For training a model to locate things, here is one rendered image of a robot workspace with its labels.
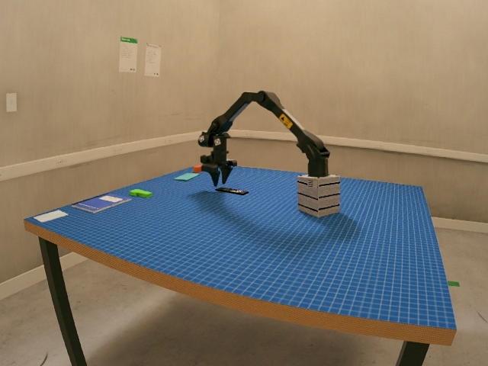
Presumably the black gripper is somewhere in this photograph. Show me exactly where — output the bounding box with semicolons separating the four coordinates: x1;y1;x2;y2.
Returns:
201;149;237;187

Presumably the blue work mat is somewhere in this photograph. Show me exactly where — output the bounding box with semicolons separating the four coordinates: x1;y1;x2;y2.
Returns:
24;165;457;329

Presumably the black strip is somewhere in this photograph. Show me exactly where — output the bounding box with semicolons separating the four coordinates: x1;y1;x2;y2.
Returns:
215;187;249;195

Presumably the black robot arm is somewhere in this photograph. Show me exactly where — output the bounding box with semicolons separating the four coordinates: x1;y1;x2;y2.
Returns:
198;91;330;178

